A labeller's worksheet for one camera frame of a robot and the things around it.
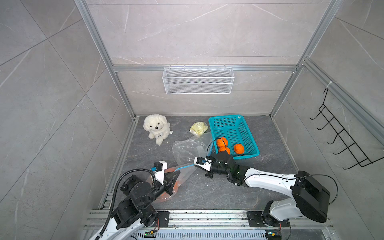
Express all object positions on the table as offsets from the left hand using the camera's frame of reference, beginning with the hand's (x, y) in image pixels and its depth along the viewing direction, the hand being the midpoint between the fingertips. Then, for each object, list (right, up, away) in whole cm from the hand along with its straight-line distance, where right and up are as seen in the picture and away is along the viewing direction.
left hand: (179, 170), depth 67 cm
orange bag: (-6, -9, -5) cm, 12 cm away
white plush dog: (-16, +21, +25) cm, 36 cm away
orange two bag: (+25, +10, +28) cm, 39 cm away
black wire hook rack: (+74, +7, -10) cm, 75 cm away
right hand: (+9, +1, +11) cm, 14 cm away
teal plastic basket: (+36, +19, +43) cm, 60 cm away
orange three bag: (+35, +7, +26) cm, 44 cm away
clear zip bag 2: (+1, +5, +30) cm, 30 cm away
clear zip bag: (+2, -3, +8) cm, 9 cm away
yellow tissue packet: (+10, +20, +40) cm, 45 cm away
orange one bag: (+25, +7, +27) cm, 38 cm away
